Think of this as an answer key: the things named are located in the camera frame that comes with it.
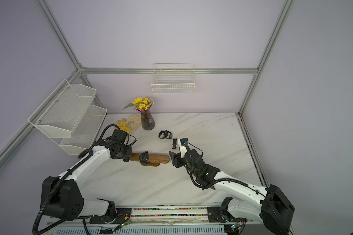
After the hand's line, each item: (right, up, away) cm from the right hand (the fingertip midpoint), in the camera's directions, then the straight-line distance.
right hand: (176, 152), depth 79 cm
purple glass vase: (-22, +18, +25) cm, 38 cm away
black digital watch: (-19, -4, +6) cm, 21 cm away
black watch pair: (-10, +8, +25) cm, 28 cm away
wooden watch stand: (-13, -6, +7) cm, 16 cm away
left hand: (-30, -3, +7) cm, 31 cm away
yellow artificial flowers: (-23, +29, +14) cm, 40 cm away
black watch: (-2, +1, +22) cm, 23 cm away
